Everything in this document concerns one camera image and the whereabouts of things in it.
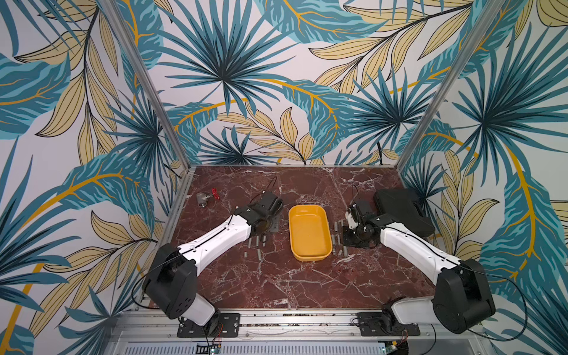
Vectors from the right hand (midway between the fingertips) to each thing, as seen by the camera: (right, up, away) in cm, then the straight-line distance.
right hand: (343, 240), depth 87 cm
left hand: (-28, +6, -2) cm, 29 cm away
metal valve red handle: (-62, +16, +17) cm, 66 cm away
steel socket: (-1, +4, +9) cm, 10 cm away
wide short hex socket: (-38, -6, +2) cm, 39 cm away
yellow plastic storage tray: (-12, +1, +8) cm, 15 cm away
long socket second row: (-38, -2, +6) cm, 38 cm away
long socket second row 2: (-31, -2, +6) cm, 32 cm away
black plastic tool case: (+33, +12, +16) cm, 38 cm away
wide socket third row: (+2, -5, +3) cm, 7 cm away
